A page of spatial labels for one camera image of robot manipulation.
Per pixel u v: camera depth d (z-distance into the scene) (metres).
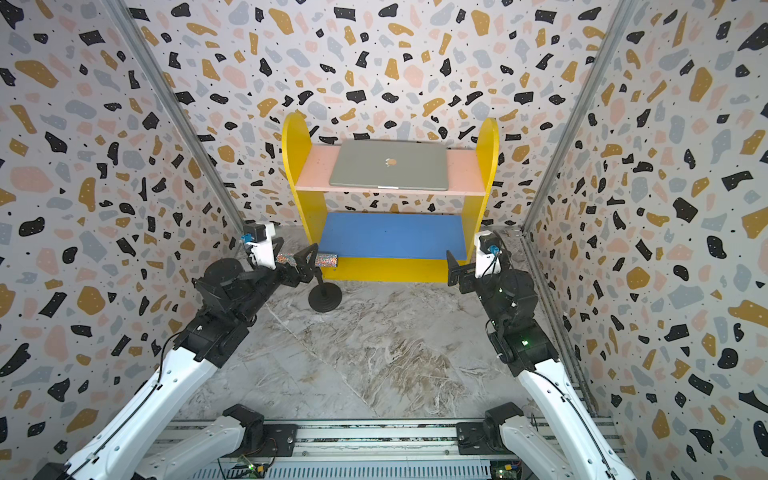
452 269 0.61
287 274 0.59
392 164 0.79
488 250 0.55
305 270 0.59
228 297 0.49
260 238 0.55
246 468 0.71
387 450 0.73
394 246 0.99
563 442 0.40
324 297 1.00
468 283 0.61
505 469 0.72
